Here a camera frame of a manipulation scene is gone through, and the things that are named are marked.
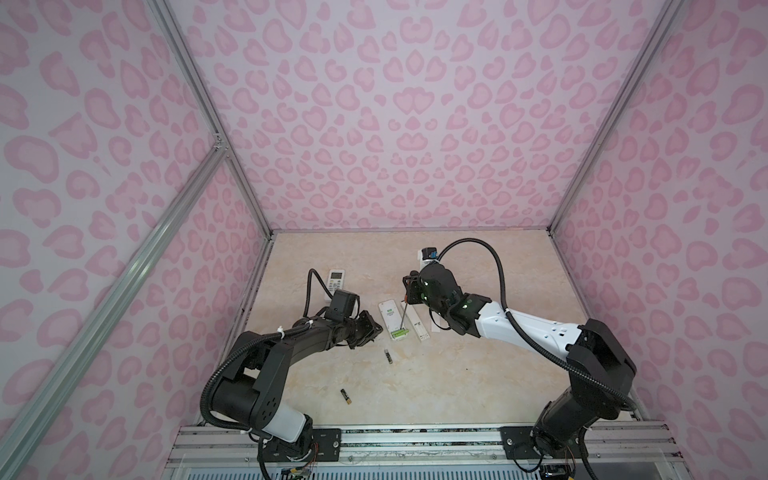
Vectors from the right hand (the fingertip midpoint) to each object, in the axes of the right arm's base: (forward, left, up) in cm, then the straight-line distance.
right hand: (406, 277), depth 83 cm
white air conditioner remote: (+10, +24, -17) cm, 31 cm away
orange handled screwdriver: (-9, 0, +2) cm, 9 cm away
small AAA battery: (-16, +5, -19) cm, 25 cm away
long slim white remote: (-5, -4, -17) cm, 18 cm away
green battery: (-9, +2, -16) cm, 19 cm away
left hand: (-8, +6, -14) cm, 17 cm away
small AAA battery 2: (-27, +16, -18) cm, 36 cm away
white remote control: (-4, +4, -17) cm, 18 cm away
